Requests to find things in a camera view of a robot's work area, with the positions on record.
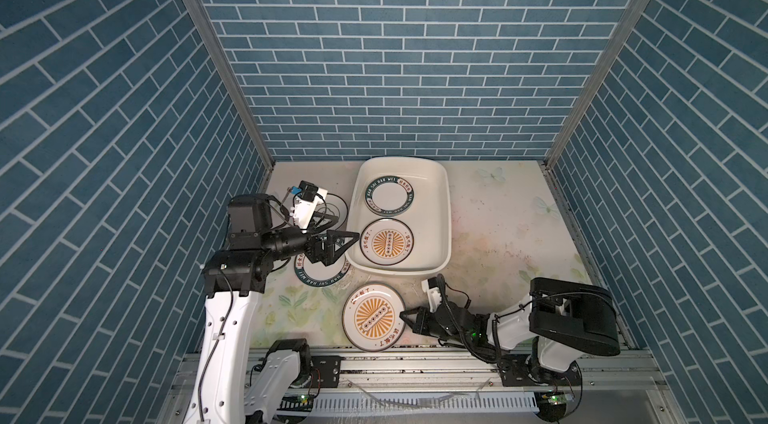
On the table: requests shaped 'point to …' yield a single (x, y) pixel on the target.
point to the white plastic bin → (429, 218)
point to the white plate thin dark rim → (335, 206)
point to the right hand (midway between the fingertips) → (394, 317)
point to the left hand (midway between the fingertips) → (346, 229)
